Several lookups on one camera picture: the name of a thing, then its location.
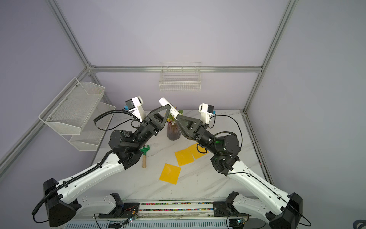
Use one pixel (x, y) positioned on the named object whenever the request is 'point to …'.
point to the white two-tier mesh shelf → (77, 110)
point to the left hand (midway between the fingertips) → (170, 108)
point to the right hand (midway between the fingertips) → (175, 121)
